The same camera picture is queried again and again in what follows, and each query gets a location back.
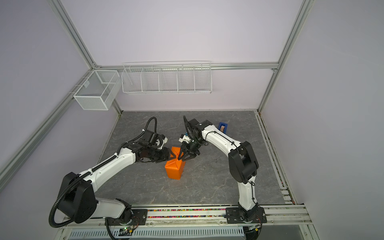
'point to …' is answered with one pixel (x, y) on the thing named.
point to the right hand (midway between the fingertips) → (181, 161)
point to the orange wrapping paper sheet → (175, 167)
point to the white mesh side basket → (97, 91)
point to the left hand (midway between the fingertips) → (171, 159)
